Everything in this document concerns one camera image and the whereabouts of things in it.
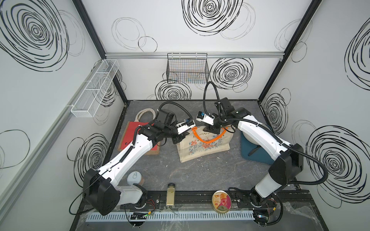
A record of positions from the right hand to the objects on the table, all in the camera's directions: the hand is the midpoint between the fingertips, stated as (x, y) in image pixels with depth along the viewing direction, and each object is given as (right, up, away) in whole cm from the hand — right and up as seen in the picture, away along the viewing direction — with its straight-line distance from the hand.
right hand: (206, 125), depth 81 cm
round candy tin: (+6, -37, -10) cm, 39 cm away
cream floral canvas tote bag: (-4, -11, +3) cm, 13 cm away
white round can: (-39, -28, -4) cm, 48 cm away
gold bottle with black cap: (-20, -35, -8) cm, 41 cm away
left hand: (-11, -3, -5) cm, 13 cm away
